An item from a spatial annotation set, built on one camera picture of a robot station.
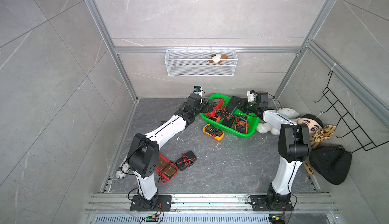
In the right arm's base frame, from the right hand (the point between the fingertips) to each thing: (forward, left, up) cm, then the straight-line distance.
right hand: (234, 102), depth 97 cm
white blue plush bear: (-5, -38, -7) cm, 39 cm away
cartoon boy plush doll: (-20, -38, +5) cm, 44 cm away
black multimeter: (-6, +3, -1) cm, 7 cm away
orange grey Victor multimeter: (-10, -4, -11) cm, 16 cm away
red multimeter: (+5, +10, -5) cm, 13 cm away
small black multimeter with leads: (-33, +31, -11) cm, 47 cm away
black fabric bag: (-41, -37, +3) cm, 55 cm away
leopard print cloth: (-28, -39, +6) cm, 48 cm away
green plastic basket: (+2, +7, -12) cm, 14 cm away
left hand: (-5, +18, +9) cm, 21 cm away
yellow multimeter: (-15, +14, -11) cm, 23 cm away
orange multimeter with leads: (-6, +11, -10) cm, 16 cm away
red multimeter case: (-39, +42, -11) cm, 58 cm away
